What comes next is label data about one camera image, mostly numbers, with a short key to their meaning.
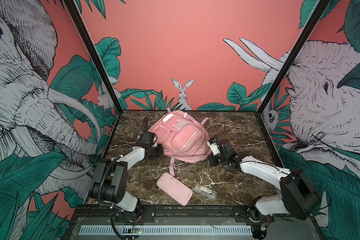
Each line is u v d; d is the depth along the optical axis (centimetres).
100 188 41
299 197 43
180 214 75
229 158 67
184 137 96
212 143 79
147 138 74
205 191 80
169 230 70
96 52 87
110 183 44
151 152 77
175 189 80
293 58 88
